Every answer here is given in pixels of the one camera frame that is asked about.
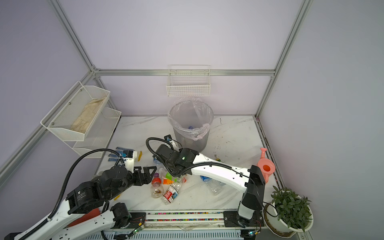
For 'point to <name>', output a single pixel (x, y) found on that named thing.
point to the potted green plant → (287, 213)
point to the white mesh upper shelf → (72, 116)
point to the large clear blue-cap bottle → (191, 127)
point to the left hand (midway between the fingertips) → (148, 169)
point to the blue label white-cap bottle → (214, 186)
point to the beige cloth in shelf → (82, 120)
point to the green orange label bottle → (168, 179)
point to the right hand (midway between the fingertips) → (171, 156)
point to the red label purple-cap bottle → (157, 190)
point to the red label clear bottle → (173, 191)
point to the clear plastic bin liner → (192, 117)
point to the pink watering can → (267, 166)
